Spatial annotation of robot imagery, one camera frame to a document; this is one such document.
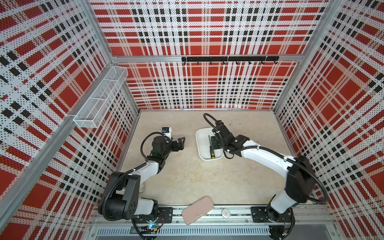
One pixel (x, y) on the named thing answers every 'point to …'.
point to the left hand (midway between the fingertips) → (178, 140)
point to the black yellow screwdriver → (211, 150)
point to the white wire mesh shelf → (93, 112)
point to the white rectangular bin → (202, 136)
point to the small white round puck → (225, 213)
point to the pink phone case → (196, 210)
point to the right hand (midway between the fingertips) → (215, 141)
